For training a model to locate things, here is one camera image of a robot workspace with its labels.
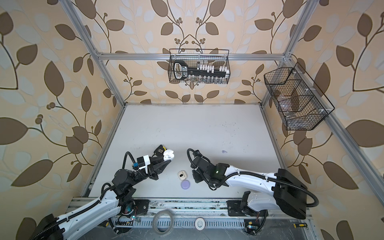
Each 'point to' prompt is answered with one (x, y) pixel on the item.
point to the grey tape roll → (155, 220)
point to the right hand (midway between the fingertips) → (194, 172)
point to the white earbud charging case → (168, 155)
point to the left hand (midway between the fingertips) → (169, 159)
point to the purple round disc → (185, 184)
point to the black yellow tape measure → (159, 151)
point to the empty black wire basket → (301, 105)
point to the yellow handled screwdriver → (300, 225)
